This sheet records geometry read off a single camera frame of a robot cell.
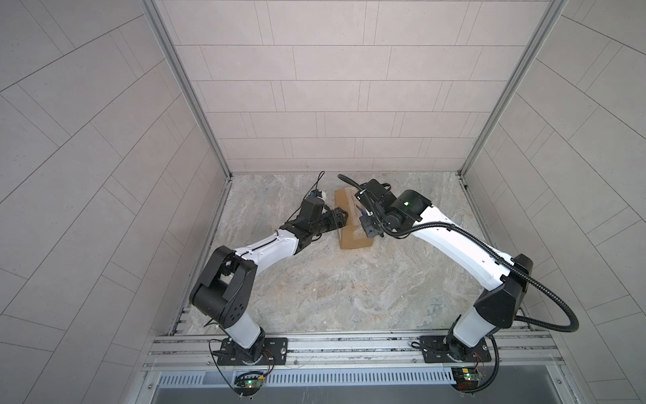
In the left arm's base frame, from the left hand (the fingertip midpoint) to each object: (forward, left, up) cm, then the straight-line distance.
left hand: (348, 214), depth 87 cm
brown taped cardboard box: (-8, -1, 0) cm, 8 cm away
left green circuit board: (-47, +27, -9) cm, 55 cm away
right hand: (-9, -6, +7) cm, 12 cm away
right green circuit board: (-45, -32, -12) cm, 57 cm away
